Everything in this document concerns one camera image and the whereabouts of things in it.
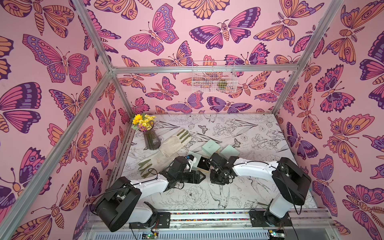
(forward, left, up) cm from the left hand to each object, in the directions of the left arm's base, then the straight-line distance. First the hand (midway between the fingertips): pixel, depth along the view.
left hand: (202, 176), depth 84 cm
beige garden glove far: (+27, +17, -4) cm, 32 cm away
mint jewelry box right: (+18, -18, -3) cm, 25 cm away
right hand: (-1, -5, -4) cm, 7 cm away
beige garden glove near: (+8, +32, -4) cm, 33 cm away
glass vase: (+21, +32, +4) cm, 38 cm away
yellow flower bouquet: (+22, +33, +20) cm, 45 cm away
